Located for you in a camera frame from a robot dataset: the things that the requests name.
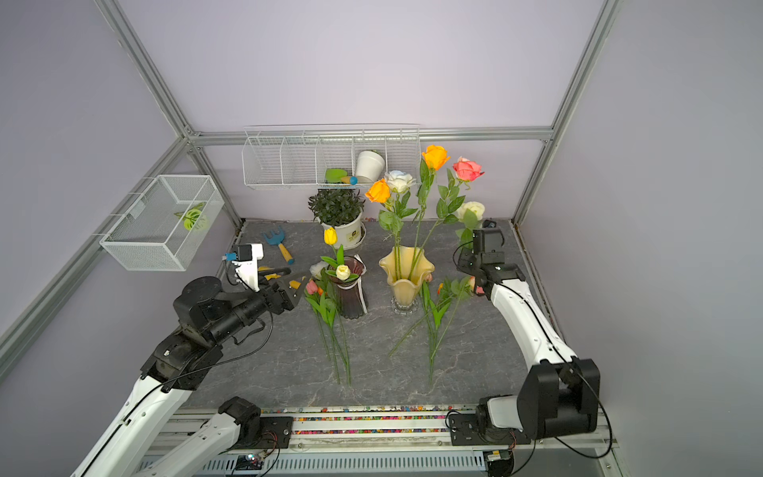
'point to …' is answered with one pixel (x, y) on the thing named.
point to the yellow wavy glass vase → (406, 268)
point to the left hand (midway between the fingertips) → (300, 274)
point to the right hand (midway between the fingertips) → (470, 253)
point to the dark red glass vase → (351, 303)
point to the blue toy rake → (276, 238)
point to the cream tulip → (343, 272)
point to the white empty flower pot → (370, 165)
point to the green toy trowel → (334, 176)
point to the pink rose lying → (459, 288)
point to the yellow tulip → (331, 238)
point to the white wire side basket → (163, 228)
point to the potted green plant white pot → (341, 209)
